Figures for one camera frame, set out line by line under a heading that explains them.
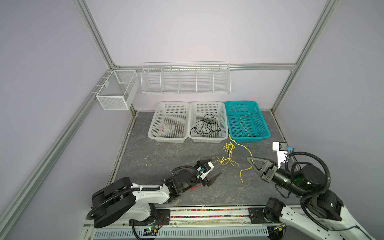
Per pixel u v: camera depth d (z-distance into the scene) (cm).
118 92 99
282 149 50
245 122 113
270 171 48
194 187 75
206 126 108
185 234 77
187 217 75
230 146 64
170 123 112
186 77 97
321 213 42
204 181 66
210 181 66
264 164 51
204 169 61
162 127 109
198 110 116
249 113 116
